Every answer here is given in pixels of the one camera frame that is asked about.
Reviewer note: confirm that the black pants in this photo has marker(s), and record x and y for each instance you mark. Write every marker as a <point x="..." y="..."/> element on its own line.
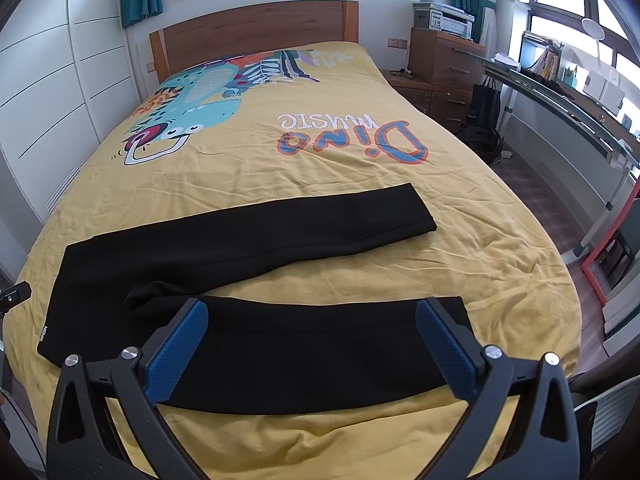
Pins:
<point x="288" y="331"/>

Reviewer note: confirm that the wooden drawer chest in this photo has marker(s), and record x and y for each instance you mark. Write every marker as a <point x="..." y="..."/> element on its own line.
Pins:
<point x="451" y="65"/>

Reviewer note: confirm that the wooden headboard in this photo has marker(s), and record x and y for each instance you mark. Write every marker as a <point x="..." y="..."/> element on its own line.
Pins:
<point x="252" y="29"/>

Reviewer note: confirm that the black bag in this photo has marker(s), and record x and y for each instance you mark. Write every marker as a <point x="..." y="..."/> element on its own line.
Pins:
<point x="484" y="109"/>

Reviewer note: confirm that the white desk lamp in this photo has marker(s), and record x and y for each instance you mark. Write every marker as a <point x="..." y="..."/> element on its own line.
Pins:
<point x="594" y="30"/>

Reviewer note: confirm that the wooden nightstand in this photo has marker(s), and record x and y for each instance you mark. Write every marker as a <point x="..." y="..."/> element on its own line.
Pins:
<point x="416" y="91"/>

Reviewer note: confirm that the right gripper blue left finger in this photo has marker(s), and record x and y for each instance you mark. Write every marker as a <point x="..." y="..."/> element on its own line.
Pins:
<point x="83" y="442"/>

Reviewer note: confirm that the white wardrobe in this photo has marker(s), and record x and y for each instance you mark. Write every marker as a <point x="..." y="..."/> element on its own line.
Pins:
<point x="66" y="83"/>

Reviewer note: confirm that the long glass desk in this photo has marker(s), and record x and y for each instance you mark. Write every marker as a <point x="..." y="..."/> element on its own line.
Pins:
<point x="614" y="151"/>

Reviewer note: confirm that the white printer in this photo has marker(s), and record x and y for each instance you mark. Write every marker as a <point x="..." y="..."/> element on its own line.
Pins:
<point x="432" y="15"/>

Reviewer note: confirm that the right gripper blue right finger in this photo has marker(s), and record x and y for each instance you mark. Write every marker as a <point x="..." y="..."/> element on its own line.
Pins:
<point x="542" y="439"/>

